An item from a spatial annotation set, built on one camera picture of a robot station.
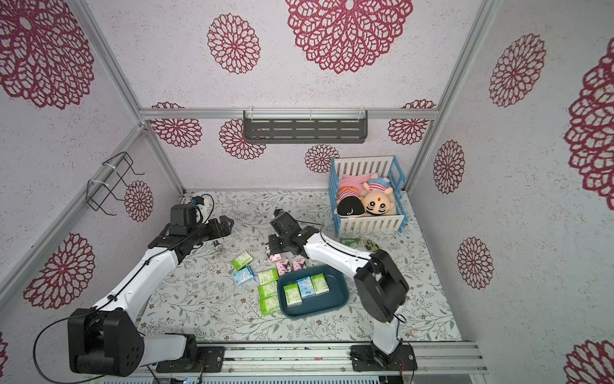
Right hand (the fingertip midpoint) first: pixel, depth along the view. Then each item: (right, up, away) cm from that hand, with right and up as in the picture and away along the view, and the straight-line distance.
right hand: (280, 242), depth 89 cm
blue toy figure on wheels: (-26, -3, +8) cm, 28 cm away
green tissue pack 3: (-5, -13, 0) cm, 14 cm away
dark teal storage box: (+21, -14, -1) cm, 25 cm away
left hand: (-20, +7, -3) cm, 21 cm away
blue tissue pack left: (-14, -13, +1) cm, 19 cm away
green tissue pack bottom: (-4, -20, -6) cm, 21 cm away
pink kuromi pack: (-2, -5, -2) cm, 6 cm away
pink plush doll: (+31, +24, +23) cm, 45 cm away
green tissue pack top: (+15, -15, -2) cm, 21 cm away
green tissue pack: (+5, -18, -5) cm, 19 cm away
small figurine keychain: (+37, -3, +11) cm, 39 cm away
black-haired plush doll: (+27, +15, +7) cm, 31 cm away
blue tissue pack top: (+9, -16, -3) cm, 18 cm away
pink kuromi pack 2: (+1, -10, +3) cm, 10 cm away
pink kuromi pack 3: (+7, -9, +3) cm, 12 cm away
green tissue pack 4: (-4, -17, -3) cm, 18 cm away
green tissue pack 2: (-16, -8, +5) cm, 19 cm away
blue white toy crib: (+36, +19, +14) cm, 43 cm away
